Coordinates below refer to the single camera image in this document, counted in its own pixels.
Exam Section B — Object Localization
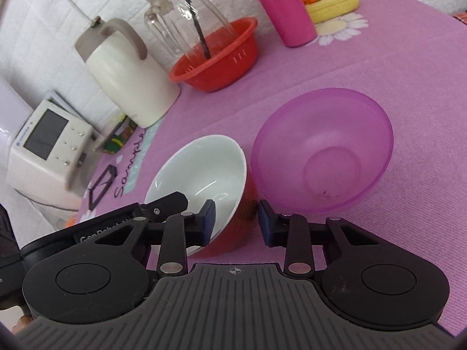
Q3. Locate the red ceramic bowl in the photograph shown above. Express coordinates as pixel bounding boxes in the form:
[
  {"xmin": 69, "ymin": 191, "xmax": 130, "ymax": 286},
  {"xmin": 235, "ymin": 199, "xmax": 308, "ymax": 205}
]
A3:
[{"xmin": 145, "ymin": 134, "xmax": 258, "ymax": 258}]

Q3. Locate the purple plastic bowl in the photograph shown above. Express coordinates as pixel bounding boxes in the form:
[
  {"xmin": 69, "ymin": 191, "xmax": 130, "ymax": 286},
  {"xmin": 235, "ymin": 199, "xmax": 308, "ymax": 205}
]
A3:
[{"xmin": 251, "ymin": 88, "xmax": 394, "ymax": 213}]

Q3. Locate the white water dispenser appliance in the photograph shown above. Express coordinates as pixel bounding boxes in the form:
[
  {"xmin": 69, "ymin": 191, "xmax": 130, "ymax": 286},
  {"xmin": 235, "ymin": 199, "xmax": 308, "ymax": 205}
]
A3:
[{"xmin": 6, "ymin": 99, "xmax": 98, "ymax": 211}]

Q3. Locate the red plastic colander basket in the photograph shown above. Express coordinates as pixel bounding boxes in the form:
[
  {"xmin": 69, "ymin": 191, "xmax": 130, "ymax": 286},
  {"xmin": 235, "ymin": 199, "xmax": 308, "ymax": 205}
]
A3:
[{"xmin": 169, "ymin": 17, "xmax": 258, "ymax": 92}]

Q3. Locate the black stirring stick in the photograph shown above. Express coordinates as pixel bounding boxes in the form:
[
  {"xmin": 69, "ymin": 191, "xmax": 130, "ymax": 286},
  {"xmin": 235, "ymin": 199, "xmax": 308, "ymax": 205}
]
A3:
[{"xmin": 185, "ymin": 0, "xmax": 211, "ymax": 60}]

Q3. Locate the white thermos jug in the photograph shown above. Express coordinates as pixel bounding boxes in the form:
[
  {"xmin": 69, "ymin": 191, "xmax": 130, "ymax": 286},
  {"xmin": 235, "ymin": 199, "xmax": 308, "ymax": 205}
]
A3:
[{"xmin": 74, "ymin": 16, "xmax": 180, "ymax": 129}]

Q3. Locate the glass pitcher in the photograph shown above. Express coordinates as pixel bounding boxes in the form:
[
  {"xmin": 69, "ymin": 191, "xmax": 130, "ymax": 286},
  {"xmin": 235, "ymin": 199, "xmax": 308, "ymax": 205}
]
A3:
[{"xmin": 144, "ymin": 0, "xmax": 238, "ymax": 67}]

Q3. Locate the pink floral tablecloth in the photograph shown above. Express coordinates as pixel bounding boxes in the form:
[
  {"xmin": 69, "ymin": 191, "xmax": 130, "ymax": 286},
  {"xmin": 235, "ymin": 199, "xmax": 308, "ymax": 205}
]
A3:
[{"xmin": 78, "ymin": 0, "xmax": 466, "ymax": 333}]

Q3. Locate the pink thermos bottle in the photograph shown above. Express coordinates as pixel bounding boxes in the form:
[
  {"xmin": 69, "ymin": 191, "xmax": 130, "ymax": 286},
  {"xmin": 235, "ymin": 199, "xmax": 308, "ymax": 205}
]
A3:
[{"xmin": 259, "ymin": 0, "xmax": 317, "ymax": 48}]

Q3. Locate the black rectangular frame clip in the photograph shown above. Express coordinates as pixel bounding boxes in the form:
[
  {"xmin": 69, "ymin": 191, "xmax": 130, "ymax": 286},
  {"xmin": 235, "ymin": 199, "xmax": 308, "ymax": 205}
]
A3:
[{"xmin": 88, "ymin": 164, "xmax": 117, "ymax": 211}]

